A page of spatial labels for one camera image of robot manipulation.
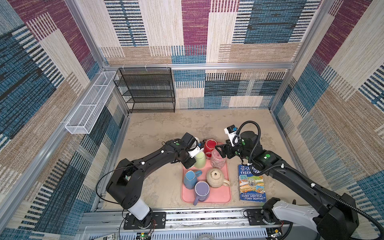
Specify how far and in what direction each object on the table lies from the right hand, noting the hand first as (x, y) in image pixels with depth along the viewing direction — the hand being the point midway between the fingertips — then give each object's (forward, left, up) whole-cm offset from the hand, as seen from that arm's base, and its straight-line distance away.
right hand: (221, 146), depth 78 cm
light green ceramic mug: (-2, +11, -9) cm, 14 cm away
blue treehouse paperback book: (-16, -16, -17) cm, 28 cm away
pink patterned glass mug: (-4, +2, -9) cm, 11 cm away
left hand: (-1, +16, -12) cm, 20 cm away
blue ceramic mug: (-13, +17, -8) cm, 23 cm away
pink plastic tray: (-19, +1, -19) cm, 26 cm away
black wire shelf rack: (+48, +46, 0) cm, 67 cm away
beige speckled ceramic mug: (-13, +4, -10) cm, 17 cm away
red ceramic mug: (+7, +5, -9) cm, 13 cm away
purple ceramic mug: (-18, +11, -10) cm, 24 cm away
